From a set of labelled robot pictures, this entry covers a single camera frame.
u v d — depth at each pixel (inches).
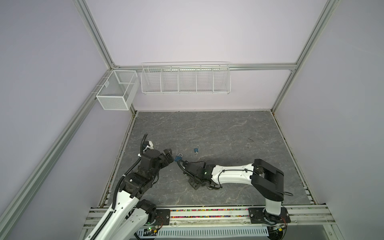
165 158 26.4
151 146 26.2
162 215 29.2
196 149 39.0
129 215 23.0
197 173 25.8
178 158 37.2
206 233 62.1
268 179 19.3
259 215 29.2
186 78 38.8
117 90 38.1
